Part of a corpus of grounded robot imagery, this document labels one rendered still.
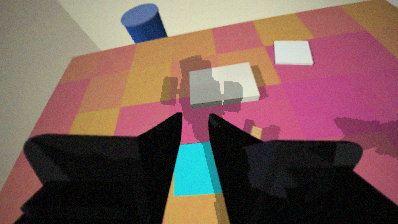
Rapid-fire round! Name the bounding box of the brown flat bar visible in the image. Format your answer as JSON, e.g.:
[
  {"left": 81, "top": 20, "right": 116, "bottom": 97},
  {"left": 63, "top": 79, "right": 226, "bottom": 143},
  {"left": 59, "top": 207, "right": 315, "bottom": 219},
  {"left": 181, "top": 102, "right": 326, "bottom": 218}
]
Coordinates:
[{"left": 250, "top": 126, "right": 263, "bottom": 140}]

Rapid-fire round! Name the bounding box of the white flat square pad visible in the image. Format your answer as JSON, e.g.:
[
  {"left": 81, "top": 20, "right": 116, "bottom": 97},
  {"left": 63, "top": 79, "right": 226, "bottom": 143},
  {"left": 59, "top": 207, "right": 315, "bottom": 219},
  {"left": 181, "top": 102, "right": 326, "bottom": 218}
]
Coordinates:
[{"left": 274, "top": 40, "right": 313, "bottom": 65}]

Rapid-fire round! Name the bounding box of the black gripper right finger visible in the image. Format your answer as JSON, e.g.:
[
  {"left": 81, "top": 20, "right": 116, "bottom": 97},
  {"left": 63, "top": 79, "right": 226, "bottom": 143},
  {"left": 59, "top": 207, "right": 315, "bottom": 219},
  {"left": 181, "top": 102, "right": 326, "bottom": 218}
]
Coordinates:
[{"left": 208, "top": 113, "right": 363, "bottom": 224}]

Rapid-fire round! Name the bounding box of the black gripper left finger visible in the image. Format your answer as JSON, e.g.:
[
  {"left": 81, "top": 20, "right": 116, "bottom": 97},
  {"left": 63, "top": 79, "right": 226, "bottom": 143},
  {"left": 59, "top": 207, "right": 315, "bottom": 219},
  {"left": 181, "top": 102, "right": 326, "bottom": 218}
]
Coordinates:
[{"left": 23, "top": 112, "right": 182, "bottom": 224}]

